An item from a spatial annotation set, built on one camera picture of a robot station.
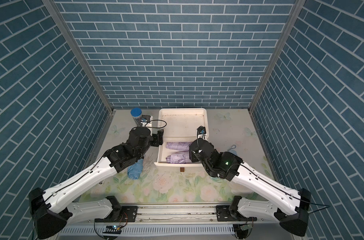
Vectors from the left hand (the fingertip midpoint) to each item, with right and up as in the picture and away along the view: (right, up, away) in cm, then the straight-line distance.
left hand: (161, 130), depth 74 cm
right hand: (+17, -8, -2) cm, 19 cm away
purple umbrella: (+8, -8, +2) cm, 12 cm away
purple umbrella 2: (+10, -13, -2) cm, 17 cm away
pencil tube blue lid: (-19, +10, +19) cm, 29 cm away
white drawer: (0, -12, +5) cm, 13 cm away
